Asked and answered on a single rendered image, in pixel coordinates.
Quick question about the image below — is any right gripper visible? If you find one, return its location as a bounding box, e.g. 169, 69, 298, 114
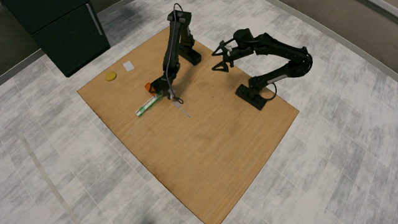
149, 76, 175, 99

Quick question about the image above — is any orange translucent pill bottle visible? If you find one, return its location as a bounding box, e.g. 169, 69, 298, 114
144, 82, 155, 96

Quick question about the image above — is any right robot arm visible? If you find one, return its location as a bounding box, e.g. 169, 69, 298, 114
159, 10, 201, 91

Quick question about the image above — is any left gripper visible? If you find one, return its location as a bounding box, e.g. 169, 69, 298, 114
212, 44, 243, 72

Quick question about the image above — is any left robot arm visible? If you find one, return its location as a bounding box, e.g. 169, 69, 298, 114
233, 28, 311, 108

